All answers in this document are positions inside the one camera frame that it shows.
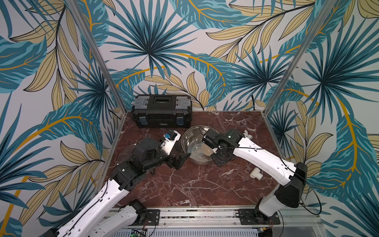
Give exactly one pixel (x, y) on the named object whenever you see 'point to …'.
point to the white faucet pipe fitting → (246, 134)
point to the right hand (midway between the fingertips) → (220, 159)
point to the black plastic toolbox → (162, 111)
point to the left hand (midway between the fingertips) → (181, 150)
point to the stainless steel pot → (192, 144)
